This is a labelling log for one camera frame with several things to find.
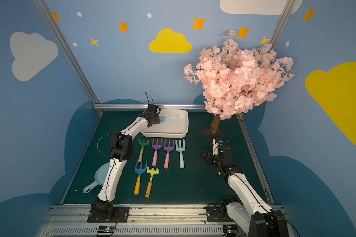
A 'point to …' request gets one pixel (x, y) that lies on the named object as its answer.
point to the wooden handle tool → (152, 172)
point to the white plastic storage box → (174, 128)
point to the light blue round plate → (100, 177)
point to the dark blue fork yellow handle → (139, 172)
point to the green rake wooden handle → (142, 144)
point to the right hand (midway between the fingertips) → (210, 151)
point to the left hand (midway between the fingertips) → (155, 117)
